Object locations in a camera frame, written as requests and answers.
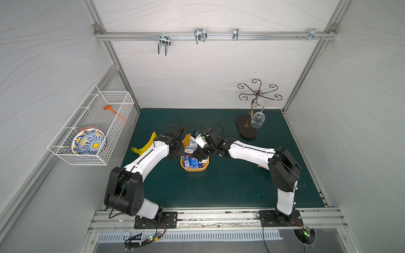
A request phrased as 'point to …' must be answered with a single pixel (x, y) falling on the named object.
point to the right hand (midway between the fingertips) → (196, 148)
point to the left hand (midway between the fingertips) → (178, 152)
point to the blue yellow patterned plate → (89, 140)
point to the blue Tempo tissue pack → (194, 163)
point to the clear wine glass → (258, 119)
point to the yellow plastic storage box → (185, 143)
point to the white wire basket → (91, 113)
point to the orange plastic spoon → (109, 107)
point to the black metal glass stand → (243, 122)
